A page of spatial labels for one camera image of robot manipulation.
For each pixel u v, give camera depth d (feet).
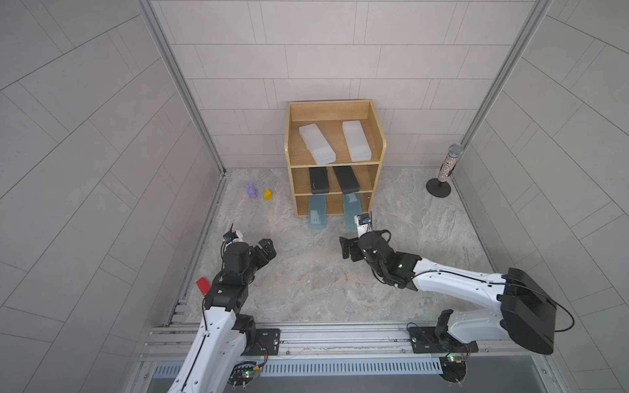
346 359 2.26
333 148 2.60
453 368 2.25
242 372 2.15
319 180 2.96
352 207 3.26
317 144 2.70
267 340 2.31
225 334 1.63
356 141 2.74
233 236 2.28
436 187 3.53
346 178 2.98
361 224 2.28
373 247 1.87
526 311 1.33
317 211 3.16
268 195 3.44
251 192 3.41
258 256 2.28
